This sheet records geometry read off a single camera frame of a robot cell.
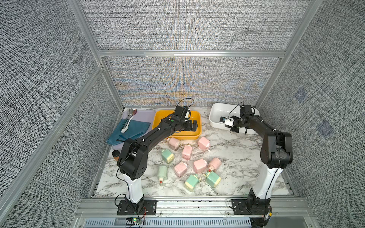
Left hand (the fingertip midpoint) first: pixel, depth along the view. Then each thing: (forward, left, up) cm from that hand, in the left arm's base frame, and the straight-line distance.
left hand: (194, 124), depth 89 cm
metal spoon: (+25, +45, -14) cm, 53 cm away
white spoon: (+8, +49, -15) cm, 52 cm away
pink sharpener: (-8, +13, -9) cm, 18 cm away
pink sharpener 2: (-9, -6, -9) cm, 14 cm away
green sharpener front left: (-32, +4, -9) cm, 33 cm away
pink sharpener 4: (-25, +9, -9) cm, 28 cm away
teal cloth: (+9, +42, -16) cm, 46 cm away
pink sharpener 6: (-23, -10, -9) cm, 26 cm away
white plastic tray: (+25, -23, -15) cm, 37 cm away
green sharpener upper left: (-16, +17, -10) cm, 25 cm away
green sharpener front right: (-31, -8, -9) cm, 33 cm away
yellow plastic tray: (+17, -3, -11) cm, 21 cm away
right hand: (+8, -26, -6) cm, 28 cm away
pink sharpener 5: (-23, -2, -10) cm, 25 cm away
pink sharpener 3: (-15, +5, -8) cm, 18 cm away
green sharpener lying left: (-27, +19, -9) cm, 35 cm away
